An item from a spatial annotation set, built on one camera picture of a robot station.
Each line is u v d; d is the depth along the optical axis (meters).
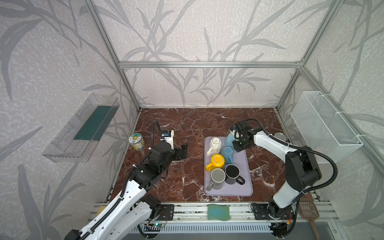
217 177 0.77
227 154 0.84
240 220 0.72
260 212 0.73
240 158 0.93
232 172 0.77
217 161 0.81
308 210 0.73
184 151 0.66
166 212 0.73
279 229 0.74
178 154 0.64
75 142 0.64
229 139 0.90
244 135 0.69
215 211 0.74
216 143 0.87
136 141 0.89
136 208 0.59
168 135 0.62
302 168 0.46
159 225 0.71
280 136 0.97
